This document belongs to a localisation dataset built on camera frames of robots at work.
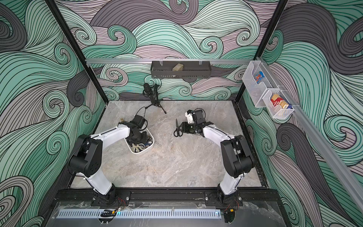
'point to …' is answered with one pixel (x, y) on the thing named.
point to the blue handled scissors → (147, 144)
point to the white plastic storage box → (143, 130)
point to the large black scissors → (177, 132)
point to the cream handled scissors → (136, 148)
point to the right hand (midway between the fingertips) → (182, 127)
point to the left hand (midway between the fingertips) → (144, 139)
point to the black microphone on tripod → (151, 92)
